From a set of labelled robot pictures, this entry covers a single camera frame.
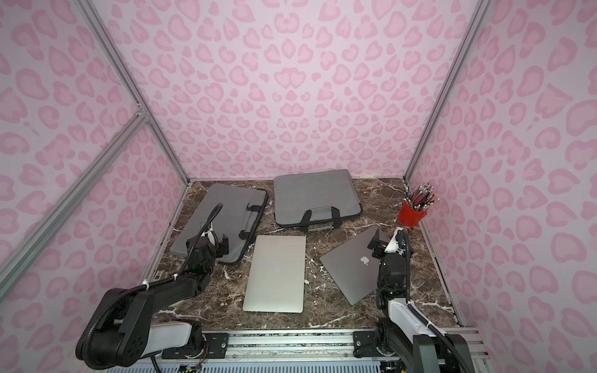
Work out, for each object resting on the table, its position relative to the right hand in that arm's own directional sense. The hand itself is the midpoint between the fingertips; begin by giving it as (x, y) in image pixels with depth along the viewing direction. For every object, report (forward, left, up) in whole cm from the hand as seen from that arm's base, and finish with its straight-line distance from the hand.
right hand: (390, 232), depth 83 cm
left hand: (+2, +67, -4) cm, 67 cm away
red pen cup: (+12, -12, -7) cm, 18 cm away
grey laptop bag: (+28, +37, -11) cm, 48 cm away
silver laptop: (-12, +42, -13) cm, 46 cm away
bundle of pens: (+16, -15, 0) cm, 22 cm away
